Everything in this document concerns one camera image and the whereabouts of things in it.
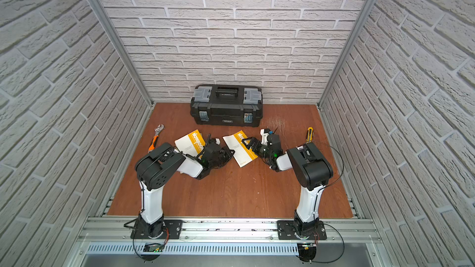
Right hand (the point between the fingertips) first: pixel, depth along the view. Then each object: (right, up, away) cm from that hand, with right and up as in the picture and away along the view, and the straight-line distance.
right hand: (248, 143), depth 96 cm
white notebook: (-3, -6, +1) cm, 7 cm away
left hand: (-5, -3, -1) cm, 6 cm away
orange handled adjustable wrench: (-53, +7, +10) cm, 54 cm away
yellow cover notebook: (-30, 0, -1) cm, 30 cm away
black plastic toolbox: (-11, +21, 0) cm, 23 cm away
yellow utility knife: (+36, +4, +7) cm, 37 cm away
